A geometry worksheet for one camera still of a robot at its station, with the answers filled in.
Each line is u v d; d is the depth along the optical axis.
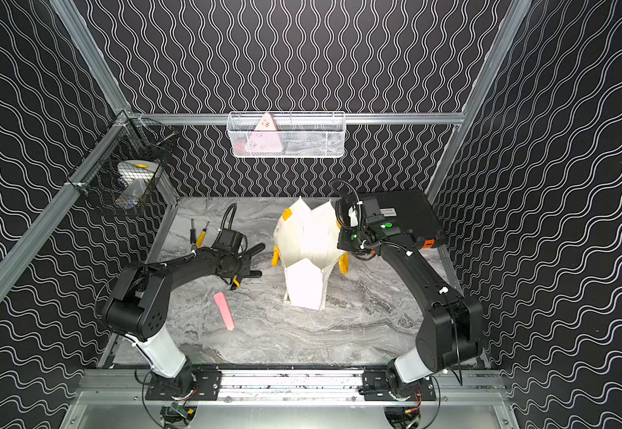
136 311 0.48
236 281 0.92
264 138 0.90
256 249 1.02
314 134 1.03
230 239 0.78
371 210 0.65
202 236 1.07
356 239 0.72
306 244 0.94
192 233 1.09
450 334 0.42
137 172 0.80
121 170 0.80
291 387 0.76
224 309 0.88
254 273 0.97
